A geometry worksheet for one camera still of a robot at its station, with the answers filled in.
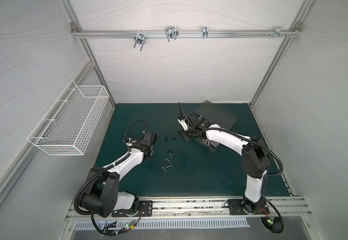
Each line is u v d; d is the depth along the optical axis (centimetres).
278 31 77
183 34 79
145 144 69
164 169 86
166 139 100
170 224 64
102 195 42
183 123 74
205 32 78
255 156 49
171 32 77
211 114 115
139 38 79
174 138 99
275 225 72
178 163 88
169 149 93
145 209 73
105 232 67
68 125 69
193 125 70
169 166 88
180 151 93
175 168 88
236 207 72
